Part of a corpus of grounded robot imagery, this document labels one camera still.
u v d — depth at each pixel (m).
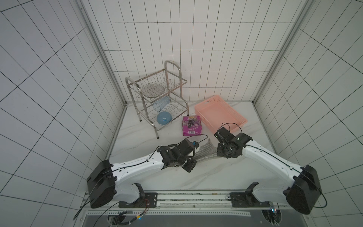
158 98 0.76
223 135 0.62
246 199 0.65
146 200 0.72
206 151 0.90
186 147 0.59
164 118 0.98
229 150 0.56
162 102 1.11
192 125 0.98
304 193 0.38
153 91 0.90
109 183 0.39
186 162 0.64
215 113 1.09
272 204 0.71
